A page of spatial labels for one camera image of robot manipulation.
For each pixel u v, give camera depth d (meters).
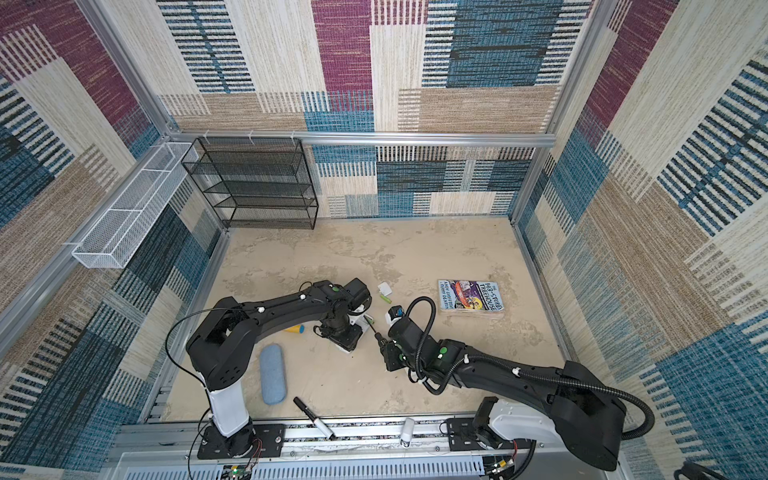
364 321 0.91
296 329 0.59
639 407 0.40
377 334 0.85
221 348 0.48
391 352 0.72
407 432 0.71
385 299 0.98
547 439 0.49
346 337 0.79
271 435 0.75
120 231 0.73
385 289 1.01
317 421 0.76
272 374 0.80
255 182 1.11
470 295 0.97
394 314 0.74
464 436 0.73
